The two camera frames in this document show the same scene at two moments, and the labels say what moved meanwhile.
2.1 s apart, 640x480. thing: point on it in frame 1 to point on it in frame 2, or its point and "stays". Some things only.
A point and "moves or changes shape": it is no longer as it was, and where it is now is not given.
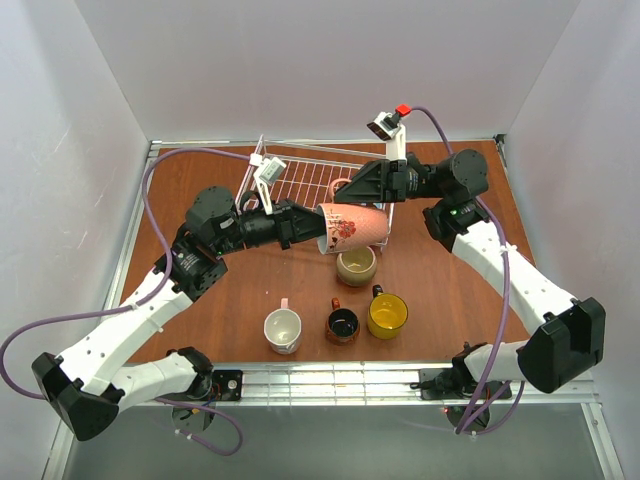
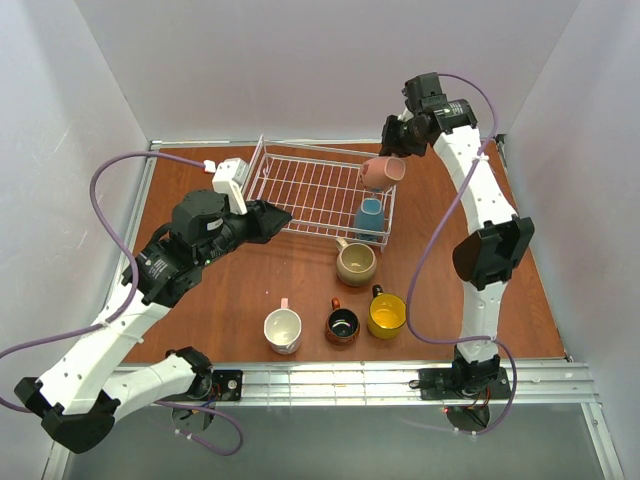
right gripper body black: x=394 y=180 to x=392 y=135
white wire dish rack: x=308 y=176 stays
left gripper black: x=285 y=225 to x=255 y=223
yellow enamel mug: x=387 y=314 stays
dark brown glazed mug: x=342 y=325 stays
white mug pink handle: x=283 y=328 stays
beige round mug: x=356 y=267 stays
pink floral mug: x=350 y=226 moves or changes shape
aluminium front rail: x=349 y=385 stays
